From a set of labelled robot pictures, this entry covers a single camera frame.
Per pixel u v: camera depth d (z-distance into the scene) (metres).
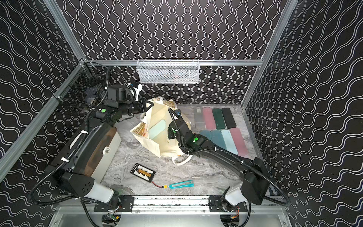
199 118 1.11
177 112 0.65
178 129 0.55
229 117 1.11
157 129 0.95
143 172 0.84
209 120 1.10
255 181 0.41
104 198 0.61
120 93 0.54
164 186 0.80
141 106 0.62
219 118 1.10
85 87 0.97
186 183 0.81
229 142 0.95
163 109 0.98
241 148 0.94
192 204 0.76
